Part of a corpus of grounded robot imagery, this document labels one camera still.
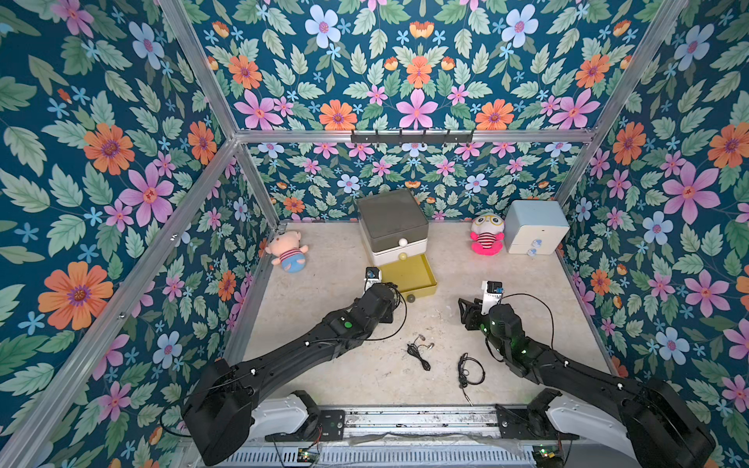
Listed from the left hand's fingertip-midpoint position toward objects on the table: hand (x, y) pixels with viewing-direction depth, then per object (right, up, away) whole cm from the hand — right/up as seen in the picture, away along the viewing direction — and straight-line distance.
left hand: (390, 299), depth 82 cm
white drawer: (+4, +13, +14) cm, 20 cm away
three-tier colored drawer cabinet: (+1, +20, +9) cm, 22 cm away
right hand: (+22, -1, +3) cm, 23 cm away
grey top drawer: (0, +26, +34) cm, 43 cm away
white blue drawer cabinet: (+49, +22, +17) cm, 56 cm away
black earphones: (+7, -16, +4) cm, 18 cm away
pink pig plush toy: (-36, +13, +20) cm, 43 cm away
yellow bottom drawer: (+8, +5, +19) cm, 21 cm away
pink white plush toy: (+36, +20, +26) cm, 49 cm away
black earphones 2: (+23, -21, 0) cm, 31 cm away
